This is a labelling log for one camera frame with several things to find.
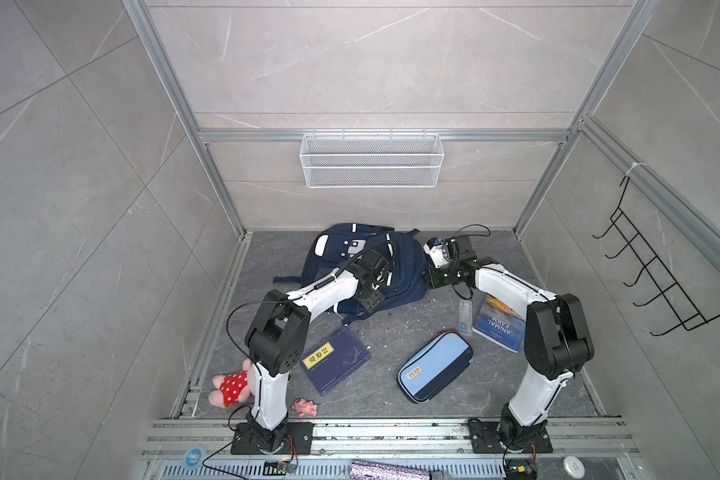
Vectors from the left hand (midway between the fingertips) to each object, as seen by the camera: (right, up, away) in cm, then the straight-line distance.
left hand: (366, 287), depth 94 cm
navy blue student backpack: (+12, +12, +3) cm, 17 cm away
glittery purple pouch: (0, -39, -28) cm, 48 cm away
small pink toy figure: (-16, -29, -18) cm, 38 cm away
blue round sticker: (-42, -39, -23) cm, 62 cm away
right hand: (+19, +5, +1) cm, 20 cm away
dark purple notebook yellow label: (-10, -22, -8) cm, 26 cm away
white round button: (+49, -40, -25) cm, 68 cm away
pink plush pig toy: (-35, -24, -18) cm, 46 cm away
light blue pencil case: (+19, -21, -13) cm, 31 cm away
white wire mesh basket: (+2, +43, +6) cm, 44 cm away
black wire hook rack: (+65, -1, -35) cm, 74 cm away
